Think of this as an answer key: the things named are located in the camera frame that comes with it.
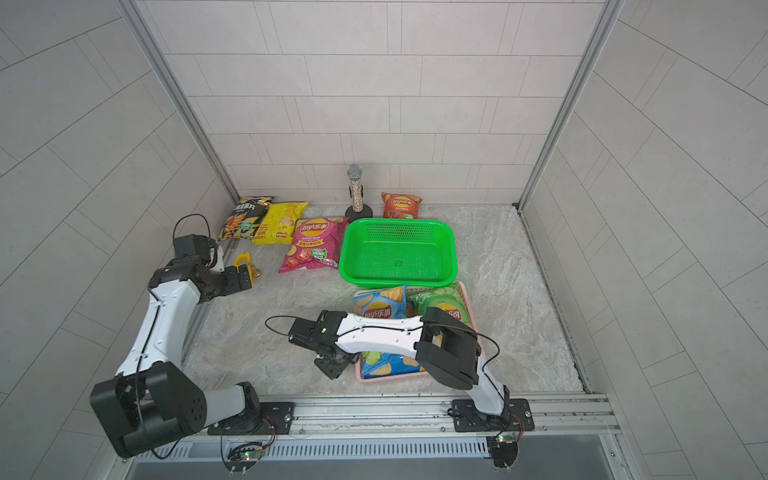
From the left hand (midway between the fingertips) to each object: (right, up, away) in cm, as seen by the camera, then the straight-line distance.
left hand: (237, 276), depth 82 cm
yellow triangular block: (-7, +3, +17) cm, 19 cm away
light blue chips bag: (+42, -6, -6) cm, 42 cm away
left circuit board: (+11, -37, -17) cm, 42 cm away
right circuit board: (+69, -38, -14) cm, 80 cm away
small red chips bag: (+45, +22, +27) cm, 57 cm away
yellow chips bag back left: (+3, +15, +20) cm, 25 cm away
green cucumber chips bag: (+58, -5, -1) cm, 59 cm away
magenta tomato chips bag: (+18, +9, +13) cm, 24 cm away
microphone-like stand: (+30, +20, +24) cm, 43 cm away
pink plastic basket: (+51, -24, -7) cm, 57 cm away
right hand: (+29, -24, -4) cm, 37 cm away
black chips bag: (-10, +17, +23) cm, 30 cm away
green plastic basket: (+44, +5, +21) cm, 49 cm away
